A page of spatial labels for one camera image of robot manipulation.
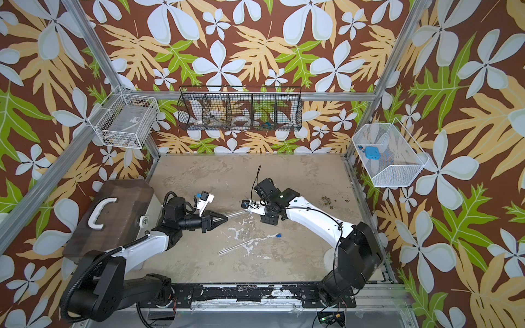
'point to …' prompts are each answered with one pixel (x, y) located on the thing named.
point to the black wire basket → (240, 108)
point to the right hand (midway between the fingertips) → (265, 209)
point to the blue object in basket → (372, 152)
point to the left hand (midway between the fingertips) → (227, 217)
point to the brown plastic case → (111, 219)
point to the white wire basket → (125, 120)
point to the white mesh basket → (401, 157)
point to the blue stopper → (279, 235)
